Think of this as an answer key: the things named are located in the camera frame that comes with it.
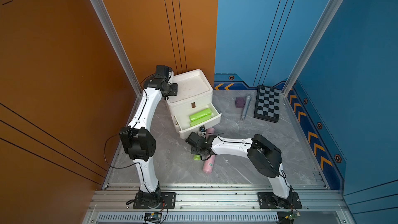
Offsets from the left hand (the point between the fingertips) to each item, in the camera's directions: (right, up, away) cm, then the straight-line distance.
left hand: (173, 88), depth 89 cm
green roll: (+14, -16, +2) cm, 22 cm away
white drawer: (+9, -20, +3) cm, 22 cm away
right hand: (+12, -36, +1) cm, 38 cm away
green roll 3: (+14, -38, -6) cm, 41 cm away
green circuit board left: (-6, -62, -17) cm, 65 cm away
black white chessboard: (+61, -11, +16) cm, 64 cm away
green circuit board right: (+58, -60, -19) cm, 86 cm away
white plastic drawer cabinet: (+12, -4, -3) cm, 13 cm away
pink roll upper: (+21, -26, +4) cm, 33 cm away
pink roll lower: (+20, -41, -8) cm, 47 cm away
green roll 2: (+15, -19, -1) cm, 24 cm away
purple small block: (+43, -8, +20) cm, 48 cm away
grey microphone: (+50, -6, +23) cm, 55 cm away
